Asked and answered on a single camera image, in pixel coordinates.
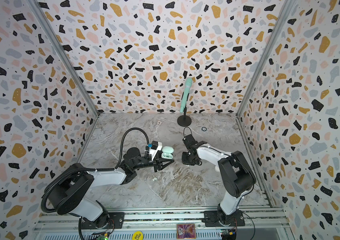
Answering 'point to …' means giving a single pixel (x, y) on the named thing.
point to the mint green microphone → (188, 84)
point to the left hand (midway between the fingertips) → (174, 157)
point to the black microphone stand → (184, 120)
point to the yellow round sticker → (137, 235)
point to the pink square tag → (186, 231)
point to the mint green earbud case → (167, 151)
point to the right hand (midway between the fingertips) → (185, 159)
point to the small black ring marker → (204, 129)
